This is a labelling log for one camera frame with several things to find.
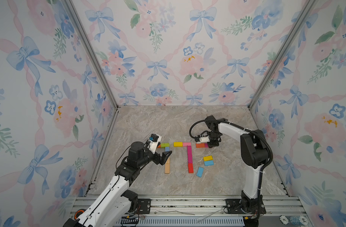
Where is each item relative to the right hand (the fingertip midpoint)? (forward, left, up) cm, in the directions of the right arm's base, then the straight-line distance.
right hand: (212, 141), depth 99 cm
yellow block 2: (-13, +5, -1) cm, 13 cm away
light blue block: (-7, +31, +1) cm, 32 cm away
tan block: (-20, +31, +1) cm, 36 cm away
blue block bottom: (-21, +11, 0) cm, 24 cm away
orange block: (-6, +37, +1) cm, 37 cm away
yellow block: (-3, +24, 0) cm, 24 cm away
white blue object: (-45, -32, +5) cm, 56 cm away
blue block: (-16, +5, -1) cm, 17 cm away
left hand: (-15, +31, +17) cm, 38 cm away
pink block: (-2, +18, 0) cm, 18 cm away
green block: (-4, +34, +1) cm, 34 cm away
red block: (-20, +16, 0) cm, 25 cm away
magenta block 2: (-13, +16, +1) cm, 21 cm away
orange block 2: (-3, +9, 0) cm, 10 cm away
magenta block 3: (-4, +5, +2) cm, 7 cm away
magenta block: (-8, +17, 0) cm, 18 cm away
